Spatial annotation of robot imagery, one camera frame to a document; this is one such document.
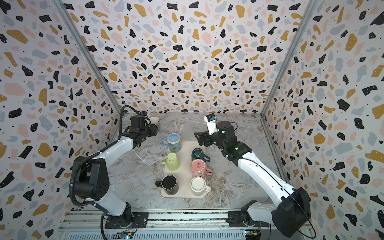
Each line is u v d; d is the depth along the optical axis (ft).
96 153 1.62
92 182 1.49
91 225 2.45
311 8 2.35
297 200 1.29
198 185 2.57
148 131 2.67
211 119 2.13
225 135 1.82
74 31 2.51
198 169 2.62
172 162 2.81
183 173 2.96
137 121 2.31
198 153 2.85
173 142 3.00
